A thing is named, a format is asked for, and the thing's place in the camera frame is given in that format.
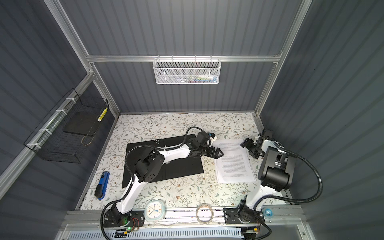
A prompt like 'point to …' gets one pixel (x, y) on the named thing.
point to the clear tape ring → (211, 216)
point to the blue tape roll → (268, 212)
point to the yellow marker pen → (102, 114)
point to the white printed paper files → (234, 166)
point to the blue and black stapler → (100, 189)
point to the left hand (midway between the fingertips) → (219, 153)
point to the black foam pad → (83, 123)
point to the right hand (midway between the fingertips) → (248, 148)
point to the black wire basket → (67, 132)
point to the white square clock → (155, 210)
